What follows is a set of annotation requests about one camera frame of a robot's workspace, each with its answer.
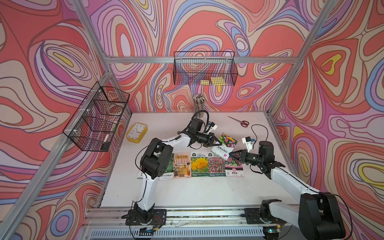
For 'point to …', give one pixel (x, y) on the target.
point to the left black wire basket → (96, 122)
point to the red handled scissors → (243, 123)
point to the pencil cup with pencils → (199, 100)
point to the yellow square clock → (136, 132)
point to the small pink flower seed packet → (223, 150)
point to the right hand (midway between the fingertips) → (230, 157)
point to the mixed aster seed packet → (234, 167)
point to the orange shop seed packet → (182, 165)
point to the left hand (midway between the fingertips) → (222, 145)
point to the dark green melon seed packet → (169, 174)
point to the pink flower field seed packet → (216, 165)
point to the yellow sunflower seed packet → (199, 164)
